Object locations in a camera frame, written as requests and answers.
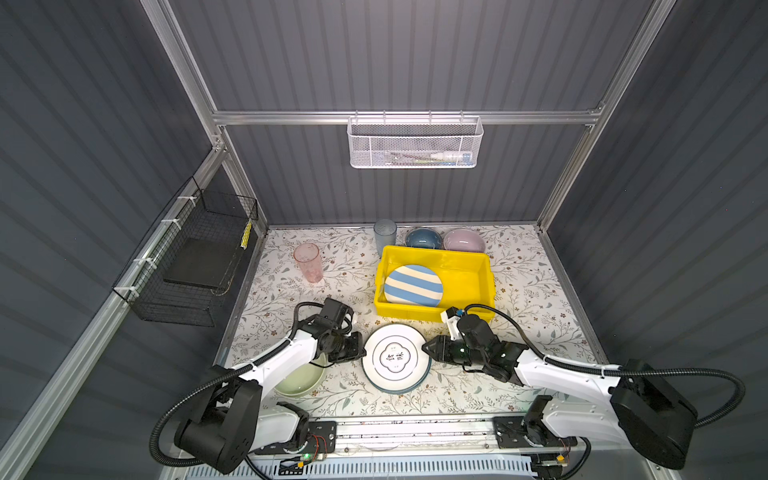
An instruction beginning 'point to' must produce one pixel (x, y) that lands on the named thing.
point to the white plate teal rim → (395, 362)
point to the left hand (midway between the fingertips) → (366, 353)
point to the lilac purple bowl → (464, 239)
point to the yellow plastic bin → (467, 277)
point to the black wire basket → (182, 272)
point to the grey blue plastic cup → (385, 233)
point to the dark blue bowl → (424, 238)
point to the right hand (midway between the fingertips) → (426, 351)
